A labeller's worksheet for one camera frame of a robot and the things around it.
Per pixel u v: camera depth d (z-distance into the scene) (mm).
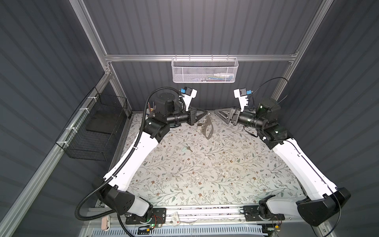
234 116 546
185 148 991
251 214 737
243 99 560
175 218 721
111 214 454
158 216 727
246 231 704
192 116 551
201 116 618
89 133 721
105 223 693
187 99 559
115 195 380
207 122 678
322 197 385
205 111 628
